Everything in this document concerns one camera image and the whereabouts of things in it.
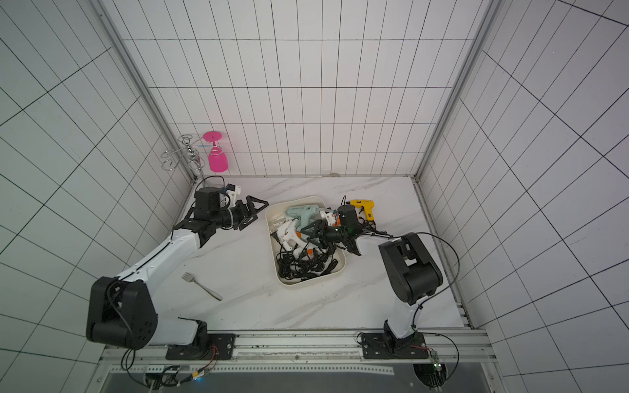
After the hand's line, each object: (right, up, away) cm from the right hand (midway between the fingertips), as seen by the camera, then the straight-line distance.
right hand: (297, 238), depth 86 cm
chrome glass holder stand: (-56, +34, +25) cm, 70 cm away
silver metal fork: (-38, -14, -1) cm, 41 cm away
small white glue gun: (-4, +1, +6) cm, 8 cm away
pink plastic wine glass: (-36, +31, +17) cm, 50 cm away
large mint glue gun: (+3, +8, +6) cm, 11 cm away
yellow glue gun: (+30, +10, +20) cm, 38 cm away
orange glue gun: (+14, +7, -7) cm, 17 cm away
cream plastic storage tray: (+3, -4, +3) cm, 6 cm away
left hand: (-12, +9, -4) cm, 16 cm away
